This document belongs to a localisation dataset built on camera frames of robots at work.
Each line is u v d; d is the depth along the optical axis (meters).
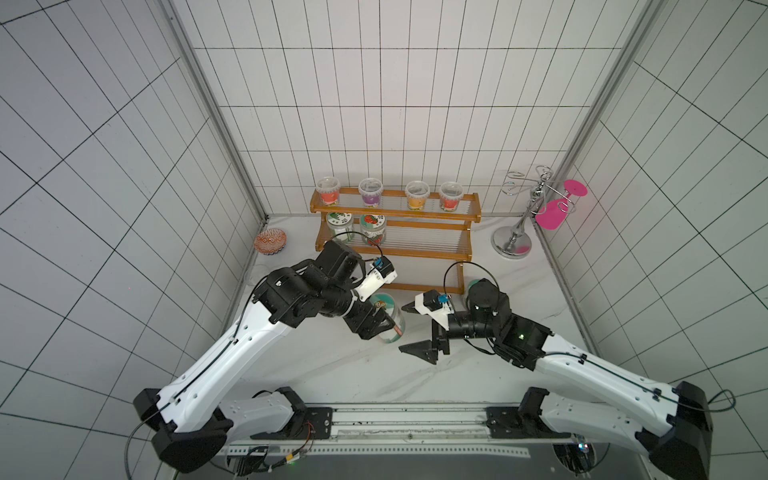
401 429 0.73
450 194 0.78
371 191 0.80
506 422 0.74
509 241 1.10
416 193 0.78
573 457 0.72
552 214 0.95
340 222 0.87
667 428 0.40
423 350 0.56
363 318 0.53
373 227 0.85
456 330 0.58
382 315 0.54
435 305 0.54
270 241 1.10
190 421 0.36
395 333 0.63
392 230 0.94
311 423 0.72
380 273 0.55
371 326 0.54
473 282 0.94
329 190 0.79
